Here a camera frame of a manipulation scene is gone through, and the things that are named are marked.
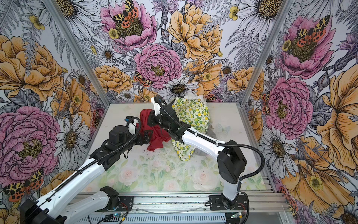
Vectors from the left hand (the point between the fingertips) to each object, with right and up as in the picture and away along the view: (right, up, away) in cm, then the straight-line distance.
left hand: (145, 135), depth 78 cm
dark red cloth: (+5, -1, 0) cm, 6 cm away
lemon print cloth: (+29, +12, +19) cm, 36 cm away
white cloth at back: (+26, +27, +35) cm, 51 cm away
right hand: (+1, +10, -2) cm, 10 cm away
